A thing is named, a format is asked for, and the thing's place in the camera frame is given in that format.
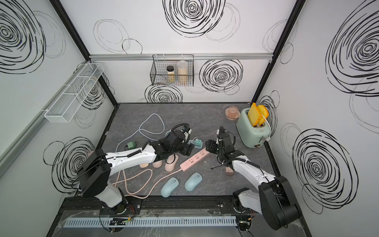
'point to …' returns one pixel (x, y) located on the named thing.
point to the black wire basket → (158, 72)
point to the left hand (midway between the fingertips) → (189, 143)
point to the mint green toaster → (253, 137)
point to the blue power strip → (197, 143)
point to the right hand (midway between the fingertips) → (209, 144)
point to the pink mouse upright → (157, 164)
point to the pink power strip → (199, 155)
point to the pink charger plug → (229, 171)
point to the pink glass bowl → (232, 113)
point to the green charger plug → (132, 145)
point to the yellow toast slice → (257, 114)
